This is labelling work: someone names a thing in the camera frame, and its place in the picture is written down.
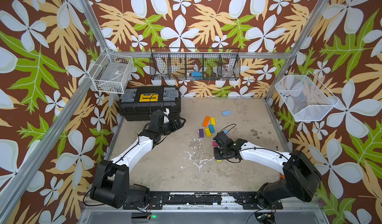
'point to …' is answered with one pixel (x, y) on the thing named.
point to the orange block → (206, 121)
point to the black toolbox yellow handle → (137, 103)
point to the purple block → (201, 133)
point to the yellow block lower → (208, 132)
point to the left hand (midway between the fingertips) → (181, 120)
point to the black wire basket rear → (194, 64)
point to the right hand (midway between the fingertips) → (214, 154)
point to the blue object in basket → (197, 75)
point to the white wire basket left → (111, 72)
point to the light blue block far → (226, 113)
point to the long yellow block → (219, 161)
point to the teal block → (211, 128)
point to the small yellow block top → (213, 121)
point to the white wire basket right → (305, 97)
